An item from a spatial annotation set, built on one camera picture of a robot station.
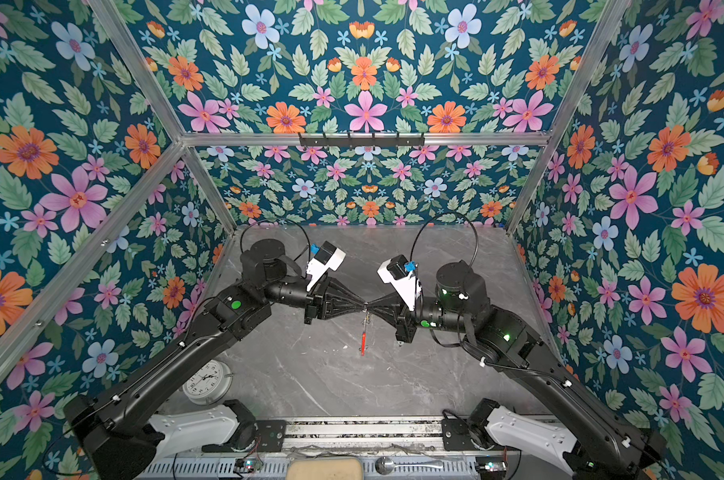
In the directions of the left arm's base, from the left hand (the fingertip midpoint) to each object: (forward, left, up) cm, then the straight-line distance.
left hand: (359, 306), depth 53 cm
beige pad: (-22, +10, -34) cm, 41 cm away
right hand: (+2, -2, -2) cm, 4 cm away
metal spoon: (-22, -3, -37) cm, 43 cm away
